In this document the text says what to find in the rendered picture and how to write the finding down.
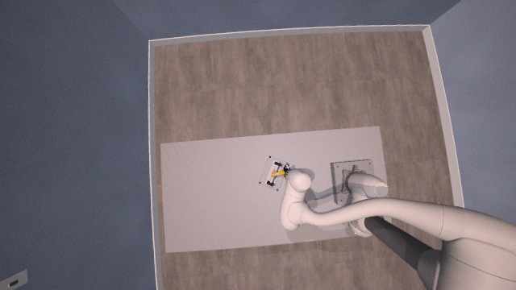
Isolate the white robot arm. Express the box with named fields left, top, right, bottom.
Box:
left=280, top=165, right=516, bottom=290

